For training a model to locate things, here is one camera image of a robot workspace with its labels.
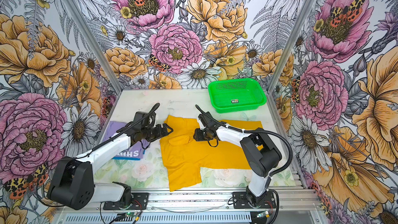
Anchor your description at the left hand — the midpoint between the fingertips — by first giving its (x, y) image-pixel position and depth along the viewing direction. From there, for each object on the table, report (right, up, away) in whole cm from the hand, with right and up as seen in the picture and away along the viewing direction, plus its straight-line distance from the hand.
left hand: (166, 136), depth 87 cm
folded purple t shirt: (-18, -9, 0) cm, 20 cm away
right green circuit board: (+47, -32, -15) cm, 59 cm away
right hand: (+17, -3, +4) cm, 18 cm away
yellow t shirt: (+9, -12, +1) cm, 15 cm away
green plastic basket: (+55, +28, +35) cm, 71 cm away
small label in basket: (+43, +20, +29) cm, 55 cm away
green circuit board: (-13, -32, -15) cm, 38 cm away
